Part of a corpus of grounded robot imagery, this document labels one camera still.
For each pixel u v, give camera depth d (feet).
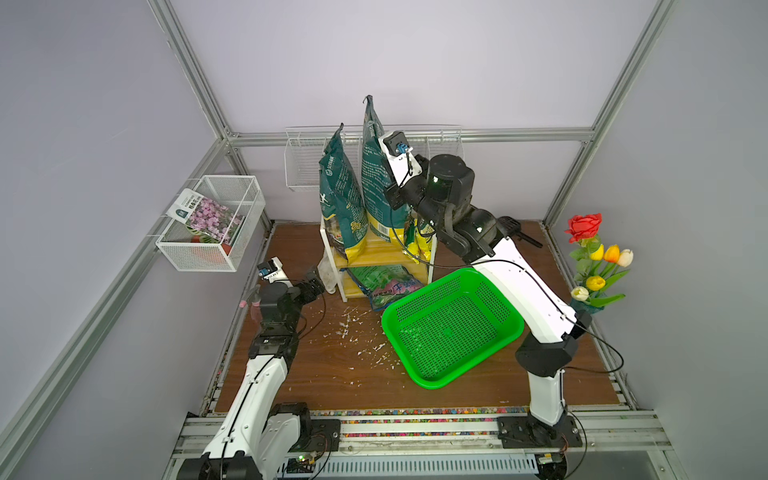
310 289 2.35
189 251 2.49
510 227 3.80
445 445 2.38
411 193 1.76
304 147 3.08
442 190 1.44
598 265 2.49
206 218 2.40
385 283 2.99
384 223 2.32
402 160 1.57
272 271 2.19
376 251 2.94
